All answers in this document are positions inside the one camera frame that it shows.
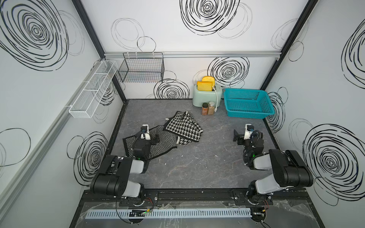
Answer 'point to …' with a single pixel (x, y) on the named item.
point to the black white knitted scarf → (181, 124)
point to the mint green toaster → (198, 97)
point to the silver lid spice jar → (211, 109)
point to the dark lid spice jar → (205, 109)
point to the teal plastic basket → (247, 102)
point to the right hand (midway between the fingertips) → (243, 130)
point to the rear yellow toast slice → (209, 79)
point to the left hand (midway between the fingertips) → (148, 129)
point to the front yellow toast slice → (205, 86)
